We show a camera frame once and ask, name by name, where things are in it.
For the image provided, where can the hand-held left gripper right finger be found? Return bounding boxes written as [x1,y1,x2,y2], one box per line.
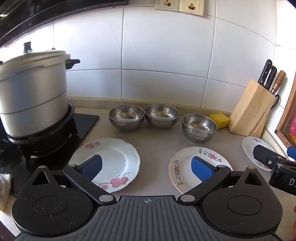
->
[177,156,264,207]

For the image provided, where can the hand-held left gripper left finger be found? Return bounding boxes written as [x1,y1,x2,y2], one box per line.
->
[31,154,117,206]

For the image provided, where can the white plate pink flowers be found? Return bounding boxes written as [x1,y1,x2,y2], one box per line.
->
[242,136,289,171]
[69,138,141,194]

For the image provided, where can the white plate gold rim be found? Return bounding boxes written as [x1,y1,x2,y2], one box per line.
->
[169,147,233,194]

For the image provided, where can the stainless steel bowl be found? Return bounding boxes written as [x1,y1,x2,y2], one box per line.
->
[109,105,145,131]
[182,113,218,143]
[145,104,180,129]

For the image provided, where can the wooden knife block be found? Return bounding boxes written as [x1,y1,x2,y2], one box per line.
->
[228,79,277,138]

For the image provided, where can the black gas stove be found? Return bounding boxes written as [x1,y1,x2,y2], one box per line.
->
[0,102,100,198]

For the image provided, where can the grey counter mat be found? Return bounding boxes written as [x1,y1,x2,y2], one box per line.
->
[69,102,289,197]

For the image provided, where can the yellow sponge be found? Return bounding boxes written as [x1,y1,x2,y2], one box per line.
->
[210,113,232,129]

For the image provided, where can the aluminium pressure cooker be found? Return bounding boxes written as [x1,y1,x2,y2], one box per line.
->
[0,42,80,138]

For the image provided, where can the white cloth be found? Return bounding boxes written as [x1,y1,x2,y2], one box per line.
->
[0,173,12,211]

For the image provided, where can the black range hood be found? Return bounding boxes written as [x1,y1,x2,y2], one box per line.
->
[0,0,129,47]

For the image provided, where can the wooden window frame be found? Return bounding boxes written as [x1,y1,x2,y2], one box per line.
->
[275,76,296,149]

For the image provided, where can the black handled scissors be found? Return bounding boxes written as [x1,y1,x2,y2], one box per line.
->
[270,94,280,109]

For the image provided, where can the wooden handled knife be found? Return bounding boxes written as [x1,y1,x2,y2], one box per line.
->
[270,70,286,95]

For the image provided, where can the black handled knife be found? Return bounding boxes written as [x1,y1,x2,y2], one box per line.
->
[257,60,273,86]
[264,66,277,91]

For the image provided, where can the beige wall socket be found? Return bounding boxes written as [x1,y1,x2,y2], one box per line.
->
[179,0,205,16]
[154,0,180,12]

